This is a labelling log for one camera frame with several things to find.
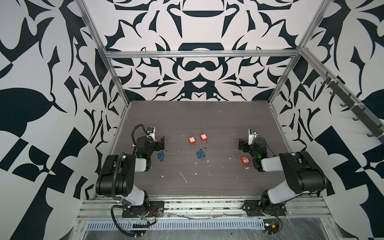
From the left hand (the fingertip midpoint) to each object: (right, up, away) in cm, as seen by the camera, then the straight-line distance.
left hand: (156, 133), depth 93 cm
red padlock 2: (+30, -2, +6) cm, 31 cm away
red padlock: (+22, -4, +5) cm, 23 cm away
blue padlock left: (+4, -13, -2) cm, 13 cm away
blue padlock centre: (+28, -12, -2) cm, 30 cm away
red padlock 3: (+54, -15, -5) cm, 56 cm away
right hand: (+58, -2, +1) cm, 58 cm away
